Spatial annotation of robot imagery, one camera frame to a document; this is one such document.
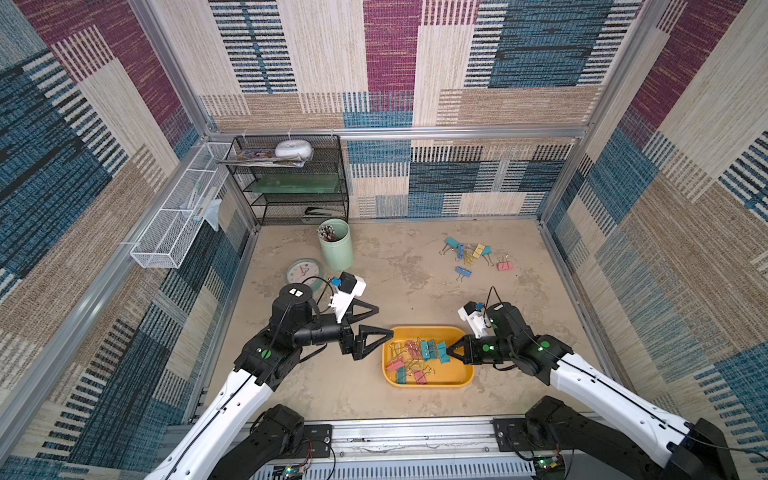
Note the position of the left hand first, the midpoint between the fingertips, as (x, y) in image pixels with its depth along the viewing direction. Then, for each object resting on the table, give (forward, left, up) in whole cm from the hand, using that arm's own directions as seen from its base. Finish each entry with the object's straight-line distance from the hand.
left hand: (381, 322), depth 64 cm
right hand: (+1, -16, -17) cm, 24 cm away
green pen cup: (+34, +15, -14) cm, 40 cm away
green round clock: (+32, +27, -24) cm, 49 cm away
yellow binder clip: (+5, -4, -26) cm, 27 cm away
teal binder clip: (-2, -5, -27) cm, 28 cm away
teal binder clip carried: (+5, -13, -26) cm, 30 cm away
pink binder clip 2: (+33, -42, -26) cm, 60 cm away
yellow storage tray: (+11, -5, -30) cm, 32 cm away
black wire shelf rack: (+58, +31, -6) cm, 66 cm away
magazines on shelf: (+52, +35, +7) cm, 62 cm away
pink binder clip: (0, -3, -26) cm, 26 cm away
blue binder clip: (+31, -27, -25) cm, 48 cm away
